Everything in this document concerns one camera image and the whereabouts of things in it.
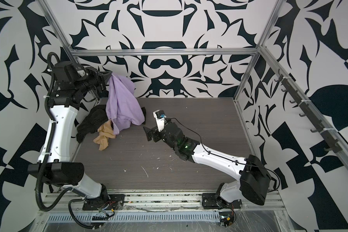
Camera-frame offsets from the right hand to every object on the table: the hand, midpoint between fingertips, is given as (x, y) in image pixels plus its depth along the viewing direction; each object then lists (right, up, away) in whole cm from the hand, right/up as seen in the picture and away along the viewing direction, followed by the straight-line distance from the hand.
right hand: (151, 122), depth 72 cm
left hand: (-16, +26, -7) cm, 31 cm away
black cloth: (-40, +3, +24) cm, 47 cm away
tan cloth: (-33, -7, +22) cm, 41 cm away
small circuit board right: (+36, -47, 0) cm, 59 cm away
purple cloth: (-16, +7, +6) cm, 19 cm away
